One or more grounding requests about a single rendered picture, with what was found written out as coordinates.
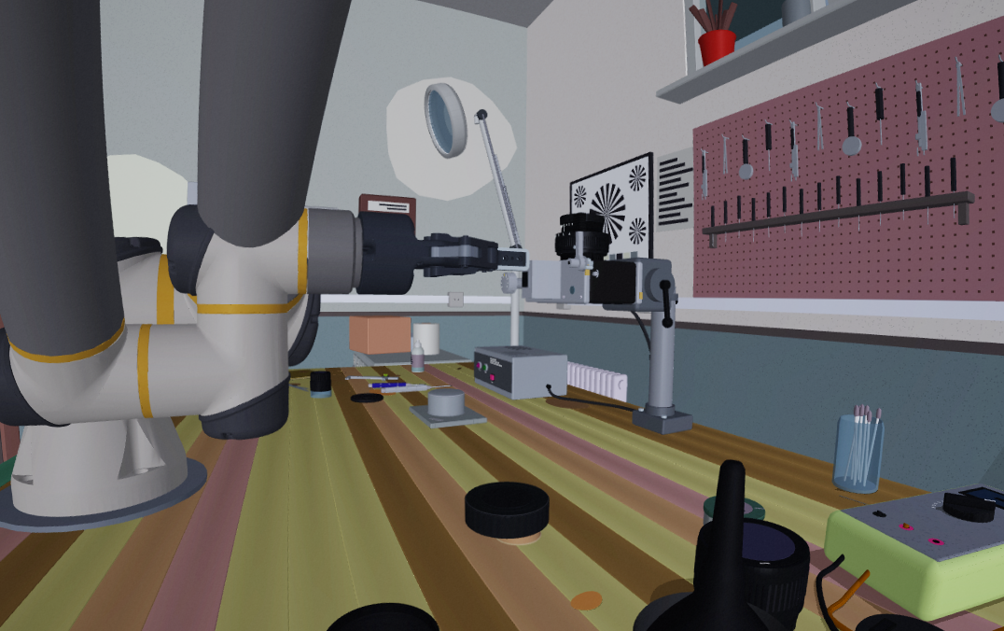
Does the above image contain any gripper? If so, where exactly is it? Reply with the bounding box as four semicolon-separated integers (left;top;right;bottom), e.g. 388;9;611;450
356;209;529;296

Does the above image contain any black loose lens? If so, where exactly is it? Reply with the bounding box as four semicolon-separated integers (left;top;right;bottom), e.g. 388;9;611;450
733;518;813;629

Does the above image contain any brown cardboard box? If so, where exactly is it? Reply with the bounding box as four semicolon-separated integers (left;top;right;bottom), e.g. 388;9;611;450
348;315;413;358

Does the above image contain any grey control box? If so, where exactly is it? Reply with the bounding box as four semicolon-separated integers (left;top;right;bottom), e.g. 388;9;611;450
473;345;570;402

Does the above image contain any grey magnifier lamp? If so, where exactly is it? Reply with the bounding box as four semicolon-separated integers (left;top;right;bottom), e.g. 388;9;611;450
424;80;528;348

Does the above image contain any black and white test chart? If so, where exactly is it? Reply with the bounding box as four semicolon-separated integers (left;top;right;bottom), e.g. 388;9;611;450
568;152;655;258

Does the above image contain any white ribbed radiator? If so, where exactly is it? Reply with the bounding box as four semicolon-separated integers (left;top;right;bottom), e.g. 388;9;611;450
565;359;630;403

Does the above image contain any white line pattern chart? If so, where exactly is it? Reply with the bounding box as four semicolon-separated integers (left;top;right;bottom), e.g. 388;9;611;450
654;147;697;232

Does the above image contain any red pot with brushes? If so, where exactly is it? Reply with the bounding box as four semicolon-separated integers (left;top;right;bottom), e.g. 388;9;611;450
688;0;741;68

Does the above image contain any grey round base sheet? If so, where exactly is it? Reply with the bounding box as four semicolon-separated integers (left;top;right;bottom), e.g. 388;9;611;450
0;456;210;534

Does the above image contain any black round disc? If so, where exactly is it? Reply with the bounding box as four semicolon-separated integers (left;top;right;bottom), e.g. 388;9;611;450
326;602;441;631

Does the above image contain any green tape roll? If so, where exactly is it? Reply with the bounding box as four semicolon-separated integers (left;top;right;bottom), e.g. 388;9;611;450
703;494;767;528

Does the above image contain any maroon pegboard with tools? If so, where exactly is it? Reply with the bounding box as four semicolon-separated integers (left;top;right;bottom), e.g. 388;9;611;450
690;2;1004;304

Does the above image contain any glass jar with swabs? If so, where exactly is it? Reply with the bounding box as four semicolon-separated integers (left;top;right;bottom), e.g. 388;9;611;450
832;403;887;496

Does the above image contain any green and grey meter box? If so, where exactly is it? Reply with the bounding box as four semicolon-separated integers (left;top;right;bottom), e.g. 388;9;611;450
823;484;1004;623

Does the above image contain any black meter knob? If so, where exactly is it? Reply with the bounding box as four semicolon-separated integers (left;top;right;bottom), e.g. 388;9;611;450
941;490;998;526

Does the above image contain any silver and black SLR camera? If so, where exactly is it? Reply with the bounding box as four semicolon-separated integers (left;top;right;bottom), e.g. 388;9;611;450
525;257;654;311

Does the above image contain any black ribbed camera lens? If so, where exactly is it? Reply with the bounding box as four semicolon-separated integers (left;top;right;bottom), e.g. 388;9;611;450
557;212;615;264

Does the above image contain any grey tray with post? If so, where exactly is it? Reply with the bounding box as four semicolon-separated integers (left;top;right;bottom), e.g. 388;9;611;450
409;388;488;430

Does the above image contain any black cable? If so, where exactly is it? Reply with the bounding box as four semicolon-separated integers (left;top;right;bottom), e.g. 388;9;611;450
815;554;847;631
544;383;646;414

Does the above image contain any black ribbed ring on disc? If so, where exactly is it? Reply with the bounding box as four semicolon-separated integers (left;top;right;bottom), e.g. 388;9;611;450
464;481;551;547

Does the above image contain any grey wall shelf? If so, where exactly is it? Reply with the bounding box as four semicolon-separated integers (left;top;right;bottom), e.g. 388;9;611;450
656;0;917;105

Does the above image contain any orange cable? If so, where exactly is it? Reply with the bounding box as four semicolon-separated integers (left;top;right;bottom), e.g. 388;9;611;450
824;569;873;631

